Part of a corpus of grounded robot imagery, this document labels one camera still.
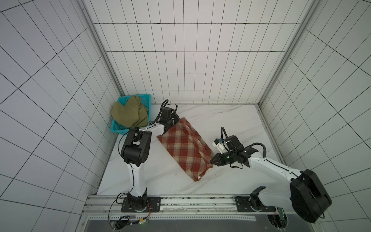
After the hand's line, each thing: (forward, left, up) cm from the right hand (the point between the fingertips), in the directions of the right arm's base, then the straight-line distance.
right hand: (211, 158), depth 83 cm
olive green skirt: (+29, +56, +3) cm, 64 cm away
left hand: (+28, +22, +2) cm, 36 cm away
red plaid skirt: (+7, +14, -2) cm, 16 cm away
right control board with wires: (-27, -33, -6) cm, 43 cm away
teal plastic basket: (+45, +51, +2) cm, 68 cm away
